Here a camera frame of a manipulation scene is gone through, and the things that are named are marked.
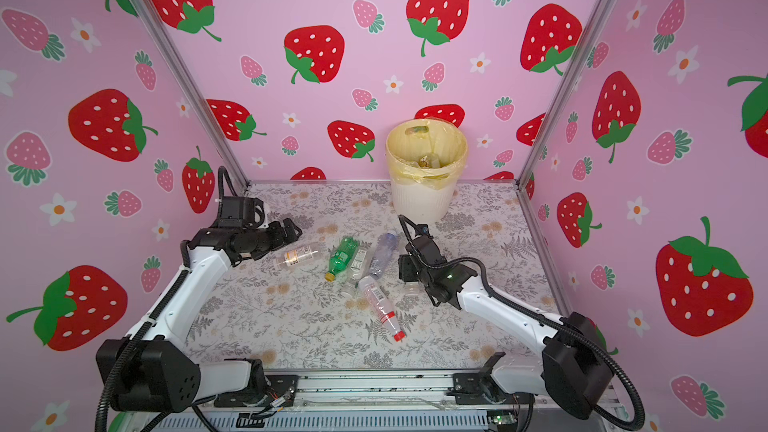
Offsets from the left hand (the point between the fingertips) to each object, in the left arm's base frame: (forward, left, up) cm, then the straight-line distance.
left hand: (289, 234), depth 82 cm
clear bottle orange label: (+1, +3, -14) cm, 14 cm away
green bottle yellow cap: (+1, -13, -13) cm, 18 cm away
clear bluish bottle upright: (+9, -27, -18) cm, 34 cm away
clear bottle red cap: (-12, -25, -15) cm, 31 cm away
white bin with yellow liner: (+37, -41, -2) cm, 55 cm away
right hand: (-5, -33, -6) cm, 33 cm away
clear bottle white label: (-2, -19, -13) cm, 23 cm away
